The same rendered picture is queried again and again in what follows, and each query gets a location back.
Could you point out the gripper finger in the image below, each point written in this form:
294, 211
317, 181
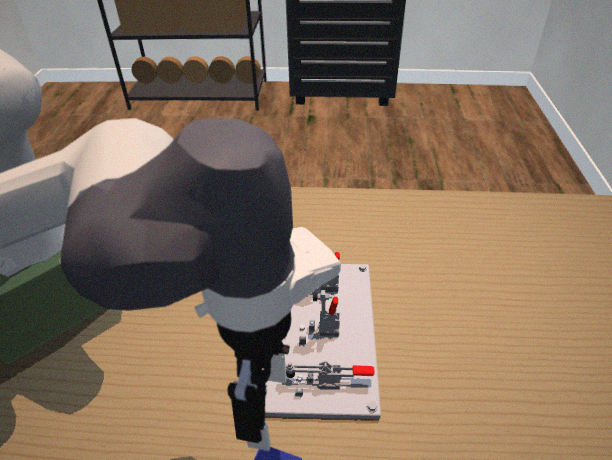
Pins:
278, 366
248, 400

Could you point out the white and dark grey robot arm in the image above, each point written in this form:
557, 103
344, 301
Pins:
152, 220

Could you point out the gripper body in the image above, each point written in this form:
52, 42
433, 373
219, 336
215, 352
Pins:
251, 346

